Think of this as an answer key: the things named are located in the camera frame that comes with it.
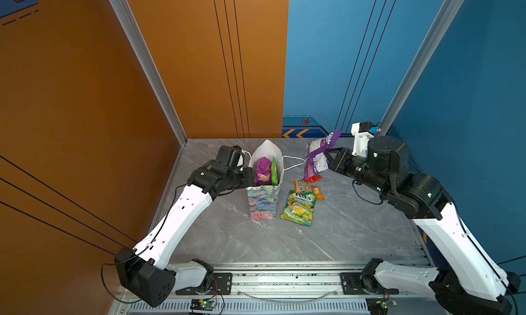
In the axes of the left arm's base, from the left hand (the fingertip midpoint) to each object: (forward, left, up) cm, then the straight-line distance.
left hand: (254, 175), depth 76 cm
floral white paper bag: (-6, -3, -7) cm, 10 cm away
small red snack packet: (+13, -28, -21) cm, 37 cm away
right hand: (-5, -20, +19) cm, 28 cm away
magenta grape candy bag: (+5, -3, -4) cm, 7 cm away
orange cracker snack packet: (+8, -21, -20) cm, 31 cm away
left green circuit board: (-37, +17, -25) cm, 48 cm away
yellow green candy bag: (-3, -19, -20) cm, 28 cm away
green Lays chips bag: (+4, -8, -4) cm, 9 cm away
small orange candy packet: (+7, -29, -22) cm, 37 cm away
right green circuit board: (-37, -46, -23) cm, 63 cm away
